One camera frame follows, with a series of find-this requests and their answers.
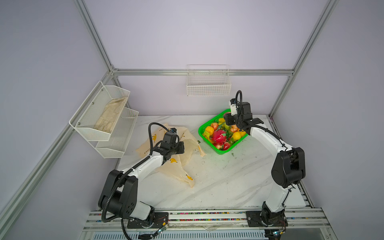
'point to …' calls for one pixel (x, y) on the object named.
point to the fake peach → (214, 125)
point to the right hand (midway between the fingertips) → (227, 114)
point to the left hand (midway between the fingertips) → (181, 146)
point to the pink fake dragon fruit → (218, 138)
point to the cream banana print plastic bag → (180, 165)
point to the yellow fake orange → (210, 129)
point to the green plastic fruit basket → (202, 128)
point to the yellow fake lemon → (236, 135)
